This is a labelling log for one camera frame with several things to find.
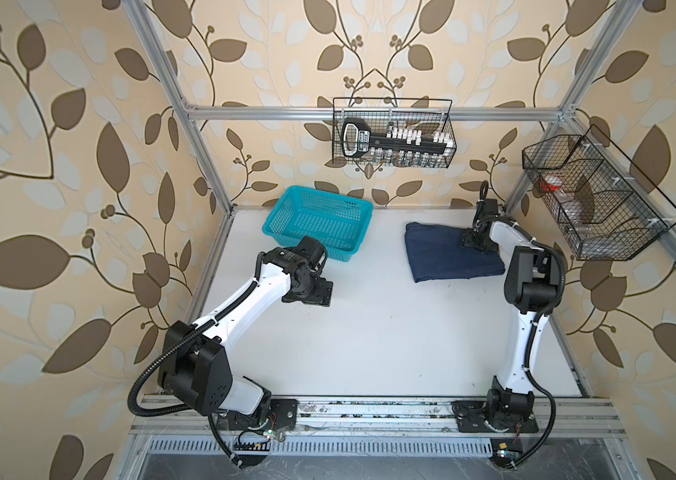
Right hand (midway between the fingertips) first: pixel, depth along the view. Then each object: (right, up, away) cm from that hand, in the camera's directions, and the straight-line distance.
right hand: (479, 245), depth 106 cm
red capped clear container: (+9, +18, -25) cm, 32 cm away
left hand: (-55, -13, -24) cm, 62 cm away
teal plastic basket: (-51, +9, +10) cm, 52 cm away
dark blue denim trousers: (-14, -3, +5) cm, 15 cm away
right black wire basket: (+16, +10, -33) cm, 39 cm away
